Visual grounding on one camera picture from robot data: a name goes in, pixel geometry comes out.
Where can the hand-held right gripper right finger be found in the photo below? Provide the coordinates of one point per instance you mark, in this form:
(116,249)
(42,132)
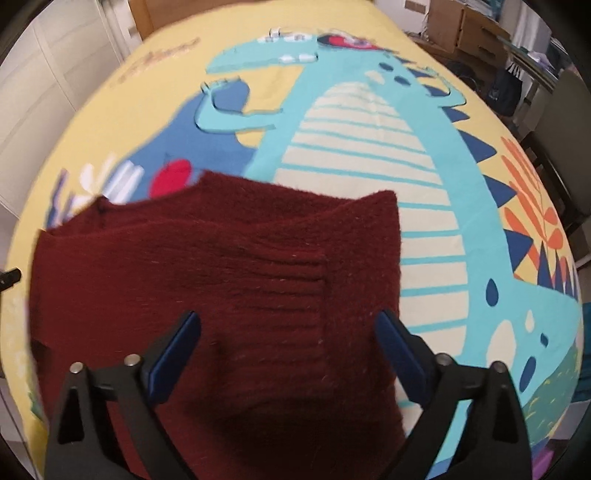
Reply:
(399,355)

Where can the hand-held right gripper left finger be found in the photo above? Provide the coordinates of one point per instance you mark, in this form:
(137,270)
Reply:
(173,355)

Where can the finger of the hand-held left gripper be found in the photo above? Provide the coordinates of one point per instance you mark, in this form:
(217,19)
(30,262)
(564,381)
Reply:
(10,276)

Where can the dark red knitted sweater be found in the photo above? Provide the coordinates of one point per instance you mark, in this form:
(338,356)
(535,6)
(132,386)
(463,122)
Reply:
(221,295)

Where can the yellow dinosaur printed blanket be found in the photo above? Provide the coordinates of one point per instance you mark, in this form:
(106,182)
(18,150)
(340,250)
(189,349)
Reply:
(369,175)

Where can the white wardrobe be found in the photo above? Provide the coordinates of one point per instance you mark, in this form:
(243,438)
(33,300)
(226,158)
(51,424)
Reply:
(46,83)

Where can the grey chair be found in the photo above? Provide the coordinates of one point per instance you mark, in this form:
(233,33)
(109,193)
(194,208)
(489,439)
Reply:
(561,138)

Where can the navy tote bag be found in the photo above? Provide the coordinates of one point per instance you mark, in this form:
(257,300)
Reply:
(505,90)

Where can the wooden bed headboard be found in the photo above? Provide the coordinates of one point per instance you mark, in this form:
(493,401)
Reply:
(141,16)

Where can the wooden drawer cabinet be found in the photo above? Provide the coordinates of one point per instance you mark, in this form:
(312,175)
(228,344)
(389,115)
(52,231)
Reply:
(466,25)

